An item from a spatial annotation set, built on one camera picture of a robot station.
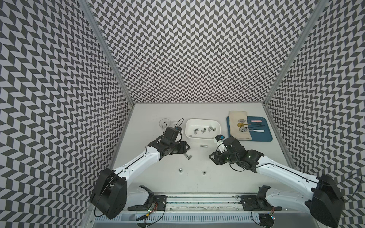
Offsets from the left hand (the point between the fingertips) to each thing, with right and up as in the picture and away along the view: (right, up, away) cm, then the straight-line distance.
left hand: (186, 148), depth 83 cm
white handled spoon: (+42, +9, +19) cm, 47 cm away
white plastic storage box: (+11, +10, +19) cm, 24 cm away
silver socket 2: (+13, +9, +19) cm, 24 cm away
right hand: (+15, -5, -4) cm, 16 cm away
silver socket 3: (+16, +9, +19) cm, 27 cm away
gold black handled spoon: (+41, +13, +22) cm, 48 cm away
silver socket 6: (+2, -7, +6) cm, 9 cm away
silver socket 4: (+18, +10, +20) cm, 28 cm away
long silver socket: (0, -6, +7) cm, 9 cm away
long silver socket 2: (+12, -1, +11) cm, 16 cm away
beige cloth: (+37, +19, +26) cm, 49 cm away
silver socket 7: (+11, -14, -1) cm, 18 cm away
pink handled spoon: (+42, +16, +23) cm, 51 cm away
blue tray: (+55, +5, +14) cm, 57 cm away
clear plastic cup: (-16, +14, +20) cm, 29 cm away
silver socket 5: (+20, +10, +19) cm, 29 cm away
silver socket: (+7, +9, +19) cm, 22 cm away
